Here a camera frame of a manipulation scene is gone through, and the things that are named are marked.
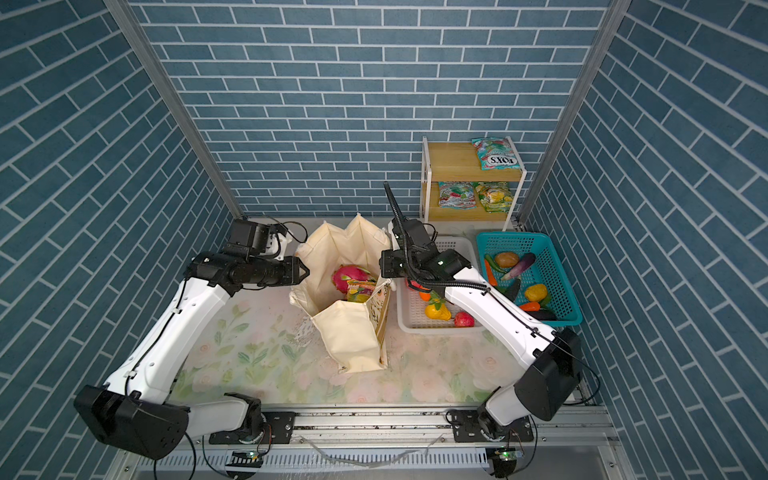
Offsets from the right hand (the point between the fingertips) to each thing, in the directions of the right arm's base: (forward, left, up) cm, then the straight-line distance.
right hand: (378, 257), depth 77 cm
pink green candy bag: (+35, -23, -7) cm, 43 cm away
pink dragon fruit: (+3, +10, -13) cm, 17 cm away
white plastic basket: (-2, -9, -24) cm, 26 cm away
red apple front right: (-5, -25, -21) cm, 33 cm away
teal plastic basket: (+18, -49, -25) cm, 58 cm away
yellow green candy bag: (+37, -37, -8) cm, 53 cm away
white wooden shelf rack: (+35, -22, +6) cm, 42 cm away
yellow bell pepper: (+6, -49, -22) cm, 54 cm away
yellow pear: (-4, -19, -21) cm, 29 cm away
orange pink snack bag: (-3, +6, -12) cm, 14 cm away
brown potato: (+20, -42, -22) cm, 51 cm away
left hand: (-5, +18, -1) cm, 19 cm away
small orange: (+3, -13, -22) cm, 26 cm away
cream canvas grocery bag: (-18, +4, -5) cm, 19 cm away
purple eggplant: (+20, -48, -24) cm, 57 cm away
